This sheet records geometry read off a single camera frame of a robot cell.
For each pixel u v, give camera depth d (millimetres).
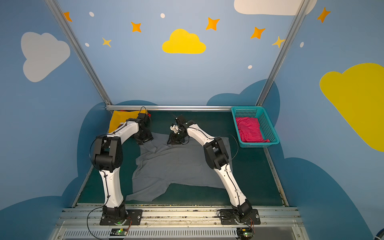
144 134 845
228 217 735
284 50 843
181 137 905
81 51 841
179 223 734
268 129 1042
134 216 750
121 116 1087
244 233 717
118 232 708
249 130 1076
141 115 867
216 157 649
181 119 880
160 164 928
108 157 557
